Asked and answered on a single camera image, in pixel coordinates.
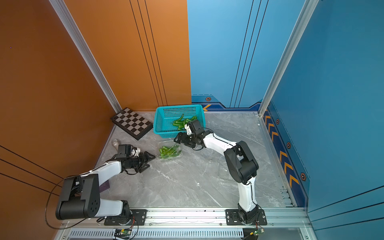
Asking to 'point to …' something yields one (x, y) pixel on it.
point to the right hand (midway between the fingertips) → (179, 141)
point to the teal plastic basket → (164, 116)
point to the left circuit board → (123, 233)
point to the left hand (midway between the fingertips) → (153, 158)
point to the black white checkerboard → (135, 126)
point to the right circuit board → (260, 231)
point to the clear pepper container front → (168, 150)
